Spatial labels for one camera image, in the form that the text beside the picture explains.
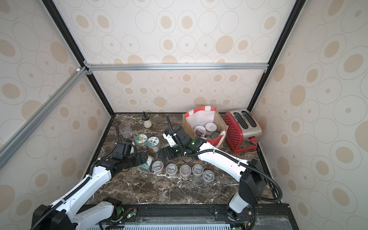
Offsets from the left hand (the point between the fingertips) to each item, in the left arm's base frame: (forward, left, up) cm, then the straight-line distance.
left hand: (146, 157), depth 83 cm
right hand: (+1, -15, +7) cm, 16 cm away
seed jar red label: (-5, -30, -5) cm, 31 cm away
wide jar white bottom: (+18, -32, +3) cm, 37 cm away
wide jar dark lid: (+24, -40, -2) cm, 47 cm away
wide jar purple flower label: (-4, 0, -5) cm, 6 cm away
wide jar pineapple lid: (+10, -2, -3) cm, 11 cm away
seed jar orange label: (-5, -15, -5) cm, 17 cm away
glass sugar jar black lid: (+32, +7, -8) cm, 34 cm away
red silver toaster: (+14, -58, +7) cm, 60 cm away
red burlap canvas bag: (+28, -36, -1) cm, 46 cm away
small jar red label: (-3, -6, -6) cm, 9 cm away
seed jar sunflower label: (+12, +6, -2) cm, 14 cm away
